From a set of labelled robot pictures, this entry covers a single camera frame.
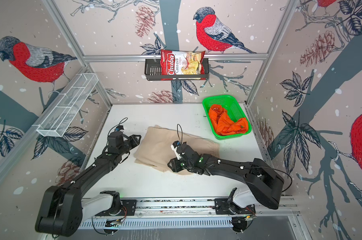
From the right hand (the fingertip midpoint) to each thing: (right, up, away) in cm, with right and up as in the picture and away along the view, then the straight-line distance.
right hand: (169, 167), depth 80 cm
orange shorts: (+35, +22, +17) cm, 45 cm away
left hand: (-18, +16, +6) cm, 25 cm away
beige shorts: (-12, +8, +16) cm, 21 cm away
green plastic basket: (+47, +32, +31) cm, 64 cm away
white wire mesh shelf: (-54, +34, -2) cm, 64 cm away
